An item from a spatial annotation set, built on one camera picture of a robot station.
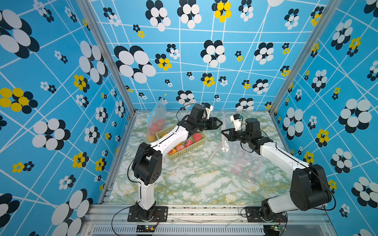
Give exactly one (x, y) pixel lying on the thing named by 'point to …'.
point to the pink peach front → (179, 147)
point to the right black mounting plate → (254, 214)
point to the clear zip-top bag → (156, 120)
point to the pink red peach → (160, 122)
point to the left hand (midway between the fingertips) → (222, 122)
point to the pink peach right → (197, 136)
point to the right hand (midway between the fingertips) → (224, 131)
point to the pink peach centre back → (188, 142)
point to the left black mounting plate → (161, 215)
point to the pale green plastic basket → (193, 140)
